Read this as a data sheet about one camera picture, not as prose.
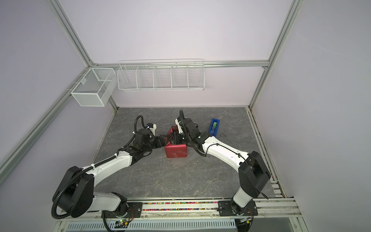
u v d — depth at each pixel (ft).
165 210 2.47
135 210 2.42
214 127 3.34
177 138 2.37
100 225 2.32
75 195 1.37
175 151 2.85
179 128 2.41
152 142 2.47
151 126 2.63
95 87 3.15
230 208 2.42
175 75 3.35
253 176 1.43
